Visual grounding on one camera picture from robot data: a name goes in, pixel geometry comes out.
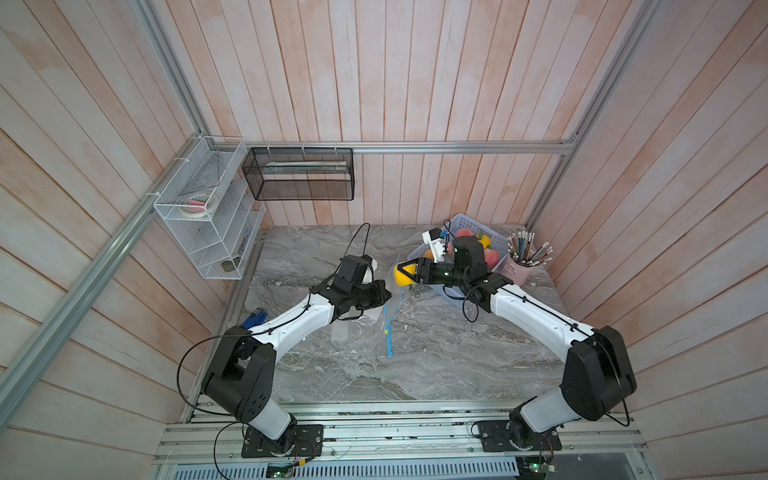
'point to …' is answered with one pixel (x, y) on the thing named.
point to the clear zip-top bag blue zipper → (380, 317)
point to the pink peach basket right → (492, 257)
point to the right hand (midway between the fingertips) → (402, 267)
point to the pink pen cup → (518, 273)
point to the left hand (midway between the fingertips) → (391, 299)
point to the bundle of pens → (519, 248)
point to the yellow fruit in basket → (485, 241)
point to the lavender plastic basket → (495, 241)
